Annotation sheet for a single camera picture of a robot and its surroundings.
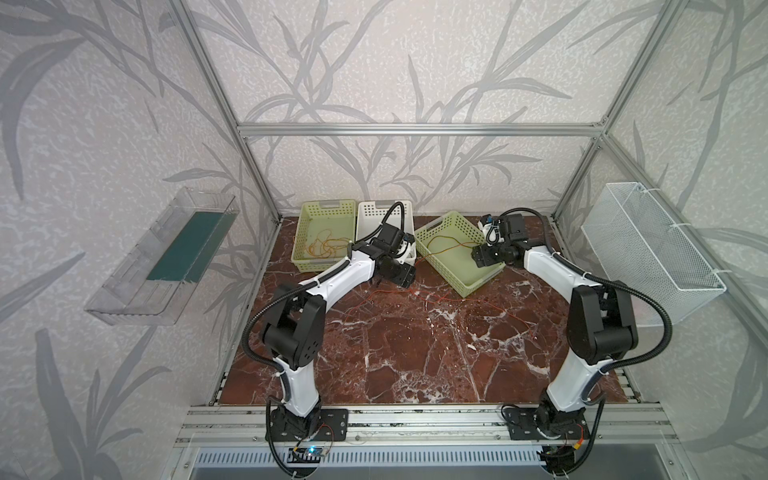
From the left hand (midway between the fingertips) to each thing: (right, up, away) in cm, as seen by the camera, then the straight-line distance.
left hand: (409, 265), depth 91 cm
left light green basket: (-28, +17, +28) cm, 44 cm away
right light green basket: (+14, +6, +17) cm, 23 cm away
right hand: (+25, +7, +6) cm, 26 cm away
